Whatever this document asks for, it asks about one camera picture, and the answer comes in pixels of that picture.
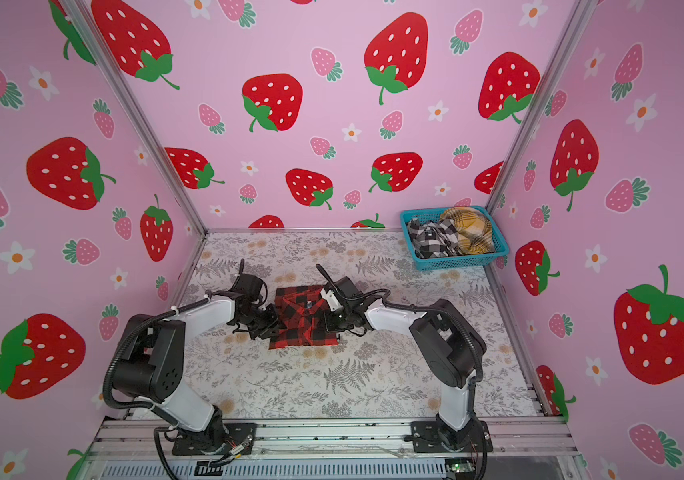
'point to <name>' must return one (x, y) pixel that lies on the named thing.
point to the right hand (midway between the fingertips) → (317, 325)
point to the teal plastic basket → (433, 215)
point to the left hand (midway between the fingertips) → (286, 326)
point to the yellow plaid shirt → (474, 230)
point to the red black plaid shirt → (302, 318)
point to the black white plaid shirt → (434, 240)
